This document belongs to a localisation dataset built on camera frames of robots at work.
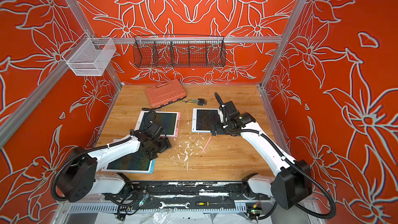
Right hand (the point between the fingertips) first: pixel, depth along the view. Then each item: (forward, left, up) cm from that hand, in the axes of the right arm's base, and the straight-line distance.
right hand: (218, 127), depth 80 cm
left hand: (-7, +28, -13) cm, 31 cm away
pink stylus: (-6, +7, -14) cm, 17 cm away
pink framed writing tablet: (+13, +30, -15) cm, 36 cm away
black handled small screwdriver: (+22, +48, -13) cm, 54 cm away
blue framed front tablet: (-15, +42, -13) cm, 46 cm away
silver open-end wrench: (-33, +26, -14) cm, 44 cm away
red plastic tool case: (+32, +35, -8) cm, 48 cm away
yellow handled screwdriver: (-32, +6, -14) cm, 35 cm away
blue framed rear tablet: (+14, +8, -14) cm, 22 cm away
